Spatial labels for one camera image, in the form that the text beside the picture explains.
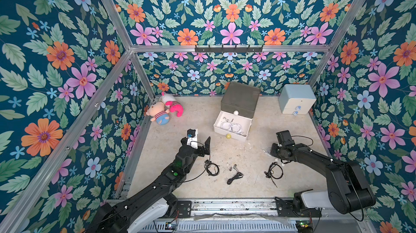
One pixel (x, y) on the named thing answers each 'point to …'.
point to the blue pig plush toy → (157, 110)
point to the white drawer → (245, 122)
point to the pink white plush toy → (170, 102)
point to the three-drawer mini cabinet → (240, 98)
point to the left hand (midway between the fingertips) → (203, 136)
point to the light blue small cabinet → (297, 99)
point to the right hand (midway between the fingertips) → (274, 150)
